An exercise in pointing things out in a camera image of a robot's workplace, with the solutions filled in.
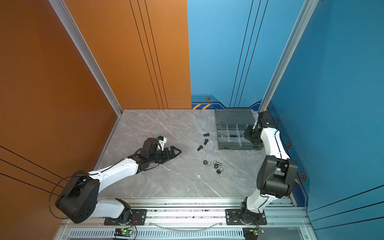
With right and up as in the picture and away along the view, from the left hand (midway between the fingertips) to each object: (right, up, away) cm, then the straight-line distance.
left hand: (178, 153), depth 85 cm
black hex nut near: (+24, -11, +2) cm, 26 cm away
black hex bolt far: (+19, +9, +20) cm, 29 cm away
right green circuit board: (+40, -34, -16) cm, 54 cm away
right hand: (+40, +10, +4) cm, 41 cm away
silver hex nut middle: (+19, -8, +6) cm, 21 cm away
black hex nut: (+16, -7, +6) cm, 18 cm away
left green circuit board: (-24, -35, -15) cm, 45 cm away
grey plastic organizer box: (+37, +17, +23) cm, 46 cm away
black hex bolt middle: (+17, +5, +17) cm, 24 cm away
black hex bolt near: (+13, +1, +13) cm, 19 cm away
